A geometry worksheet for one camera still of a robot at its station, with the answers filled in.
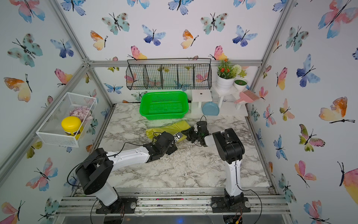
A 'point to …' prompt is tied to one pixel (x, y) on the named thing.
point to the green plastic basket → (162, 105)
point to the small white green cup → (240, 84)
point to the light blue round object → (210, 108)
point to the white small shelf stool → (226, 101)
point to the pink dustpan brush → (247, 96)
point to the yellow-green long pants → (173, 129)
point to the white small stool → (201, 95)
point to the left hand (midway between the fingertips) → (171, 137)
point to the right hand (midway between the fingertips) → (183, 131)
